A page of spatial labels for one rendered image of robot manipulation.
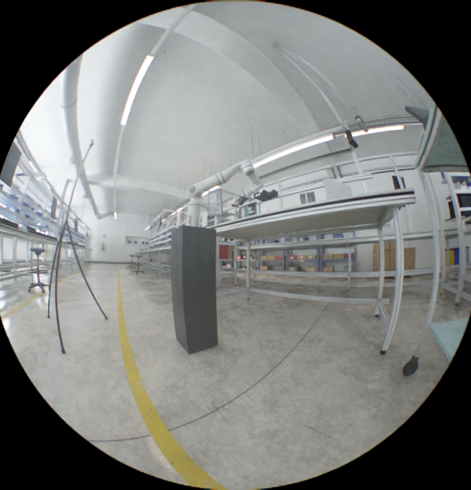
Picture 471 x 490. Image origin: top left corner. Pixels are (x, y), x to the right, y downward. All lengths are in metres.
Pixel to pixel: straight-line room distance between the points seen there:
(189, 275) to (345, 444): 1.14
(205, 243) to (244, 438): 1.04
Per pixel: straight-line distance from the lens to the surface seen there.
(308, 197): 3.26
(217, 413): 0.77
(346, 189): 1.00
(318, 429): 0.76
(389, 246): 4.31
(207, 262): 0.96
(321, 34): 3.39
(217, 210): 2.85
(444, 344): 0.83
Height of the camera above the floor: 0.66
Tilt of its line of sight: 5 degrees up
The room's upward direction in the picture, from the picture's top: straight up
